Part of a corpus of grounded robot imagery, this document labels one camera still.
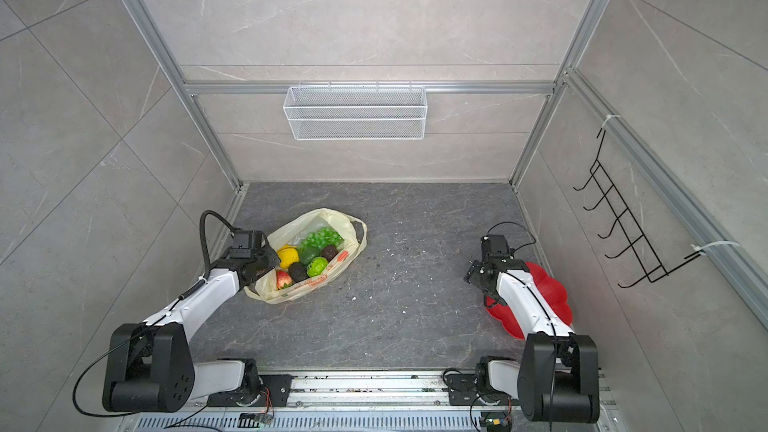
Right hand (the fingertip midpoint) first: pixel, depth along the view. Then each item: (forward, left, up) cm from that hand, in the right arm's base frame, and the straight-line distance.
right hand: (484, 279), depth 88 cm
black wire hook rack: (-5, -27, +27) cm, 38 cm away
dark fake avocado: (+4, +57, -1) cm, 57 cm away
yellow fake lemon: (+9, +60, +1) cm, 61 cm away
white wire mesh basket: (+50, +39, +26) cm, 68 cm away
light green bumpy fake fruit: (+5, +51, +1) cm, 51 cm away
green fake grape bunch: (+16, +53, 0) cm, 55 cm away
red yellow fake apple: (+2, +61, 0) cm, 61 cm away
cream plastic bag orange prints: (+16, +40, +6) cm, 44 cm away
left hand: (+9, +65, +5) cm, 66 cm away
